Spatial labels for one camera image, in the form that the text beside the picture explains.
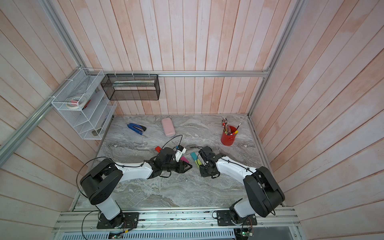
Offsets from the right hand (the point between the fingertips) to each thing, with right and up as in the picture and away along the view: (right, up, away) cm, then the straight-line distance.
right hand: (205, 171), depth 90 cm
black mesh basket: (-60, +56, +14) cm, 83 cm away
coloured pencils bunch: (+13, +29, +1) cm, 32 cm away
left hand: (-10, +3, -4) cm, 11 cm away
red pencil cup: (+17, +19, +7) cm, 26 cm away
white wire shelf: (-62, +30, -12) cm, 70 cm away
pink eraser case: (-25, +28, +21) cm, 43 cm away
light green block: (-4, +5, +2) cm, 7 cm away
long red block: (-31, +12, +11) cm, 35 cm away
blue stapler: (-48, +26, +20) cm, 59 cm away
